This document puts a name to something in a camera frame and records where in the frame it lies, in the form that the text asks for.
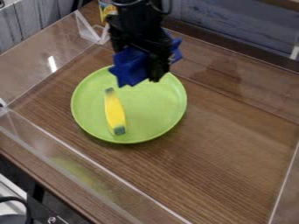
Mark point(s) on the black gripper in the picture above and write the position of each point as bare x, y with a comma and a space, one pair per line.
136, 27

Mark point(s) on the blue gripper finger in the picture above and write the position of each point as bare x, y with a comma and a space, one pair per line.
130, 66

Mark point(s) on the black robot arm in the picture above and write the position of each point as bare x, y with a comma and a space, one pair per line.
135, 27

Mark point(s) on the green round plate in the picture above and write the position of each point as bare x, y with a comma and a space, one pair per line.
155, 106

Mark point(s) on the yellow toy banana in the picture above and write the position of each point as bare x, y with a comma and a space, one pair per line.
115, 113

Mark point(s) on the yellow labelled tin can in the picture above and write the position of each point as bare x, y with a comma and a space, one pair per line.
107, 9

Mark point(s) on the clear acrylic tray walls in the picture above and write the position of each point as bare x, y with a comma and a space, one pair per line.
222, 168

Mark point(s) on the black metal table bracket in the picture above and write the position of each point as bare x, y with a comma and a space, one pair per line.
43, 215

